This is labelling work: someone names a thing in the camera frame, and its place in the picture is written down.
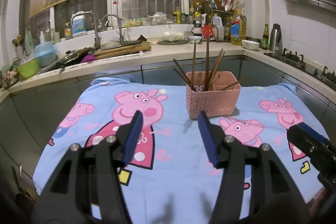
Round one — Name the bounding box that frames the blue white detergent jug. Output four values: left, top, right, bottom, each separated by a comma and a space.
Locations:
71, 11, 87, 38

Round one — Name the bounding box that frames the red packet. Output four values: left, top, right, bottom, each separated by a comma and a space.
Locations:
201, 24, 213, 40

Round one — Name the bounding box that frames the white plastic jug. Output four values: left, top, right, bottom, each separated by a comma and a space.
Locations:
213, 14, 224, 40

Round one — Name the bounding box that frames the steel kettle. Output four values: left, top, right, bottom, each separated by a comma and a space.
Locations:
269, 23, 282, 53

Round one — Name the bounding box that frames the brown wooden chopstick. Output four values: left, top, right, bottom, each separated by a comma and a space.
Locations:
219, 76, 250, 90
173, 68, 195, 91
190, 43, 197, 92
207, 49, 225, 91
203, 38, 210, 92
173, 59, 190, 81

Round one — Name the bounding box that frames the wooden cutting board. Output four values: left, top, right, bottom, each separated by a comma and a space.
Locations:
94, 43, 151, 60

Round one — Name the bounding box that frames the green plastic bowl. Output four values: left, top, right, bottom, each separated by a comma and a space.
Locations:
18, 57, 39, 79

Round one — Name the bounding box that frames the blue plastic container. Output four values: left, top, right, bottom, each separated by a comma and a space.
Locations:
34, 42, 56, 68

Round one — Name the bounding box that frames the white ceramic bowl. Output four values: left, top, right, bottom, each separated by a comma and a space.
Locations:
241, 39, 260, 51

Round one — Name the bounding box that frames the yellow cooking oil bottle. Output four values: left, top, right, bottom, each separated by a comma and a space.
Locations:
231, 9, 247, 46

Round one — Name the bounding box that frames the chrome sink faucet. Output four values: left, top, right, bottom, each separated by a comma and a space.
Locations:
71, 11, 101, 50

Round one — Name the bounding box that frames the green glass bottle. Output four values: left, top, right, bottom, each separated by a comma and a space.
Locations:
261, 24, 269, 50

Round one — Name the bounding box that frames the blue Peppa Pig towel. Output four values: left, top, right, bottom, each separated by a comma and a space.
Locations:
33, 77, 326, 223

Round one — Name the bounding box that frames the black pan with lid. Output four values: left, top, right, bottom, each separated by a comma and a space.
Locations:
56, 48, 89, 68

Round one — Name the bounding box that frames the gas stove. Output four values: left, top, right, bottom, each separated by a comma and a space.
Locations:
264, 48, 335, 88

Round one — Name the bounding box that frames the pink perforated utensil basket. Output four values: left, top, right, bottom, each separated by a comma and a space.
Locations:
186, 71, 242, 119

